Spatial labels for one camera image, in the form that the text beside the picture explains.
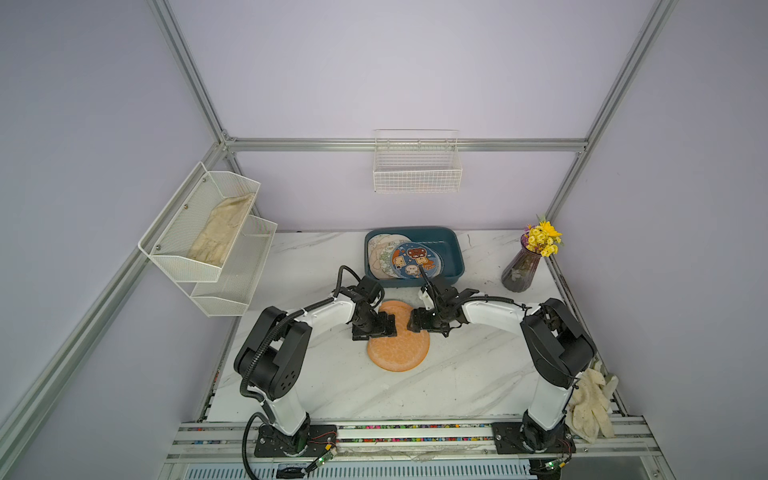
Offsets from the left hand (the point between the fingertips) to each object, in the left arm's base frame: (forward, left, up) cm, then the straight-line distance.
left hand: (383, 339), depth 90 cm
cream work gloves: (-20, -54, 0) cm, 58 cm away
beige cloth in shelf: (+19, +44, +28) cm, 56 cm away
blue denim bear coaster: (+30, -8, +2) cm, 32 cm away
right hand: (+3, -8, 0) cm, 9 cm away
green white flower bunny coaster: (+34, +2, +1) cm, 35 cm away
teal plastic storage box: (+40, -24, +2) cm, 47 cm away
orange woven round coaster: (-3, -7, 0) cm, 8 cm away
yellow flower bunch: (+21, -46, +23) cm, 56 cm away
